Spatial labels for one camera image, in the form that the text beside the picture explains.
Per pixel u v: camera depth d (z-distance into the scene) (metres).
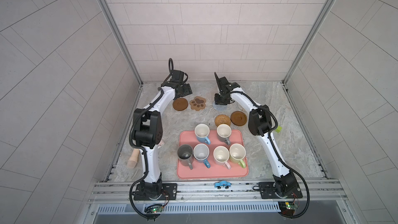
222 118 0.96
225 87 0.81
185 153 0.80
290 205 0.68
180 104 1.04
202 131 0.86
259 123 0.65
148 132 0.51
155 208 0.65
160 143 0.84
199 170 0.75
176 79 0.75
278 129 0.91
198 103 1.05
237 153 0.81
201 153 0.81
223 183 0.71
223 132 0.87
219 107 1.02
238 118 0.96
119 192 0.72
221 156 0.81
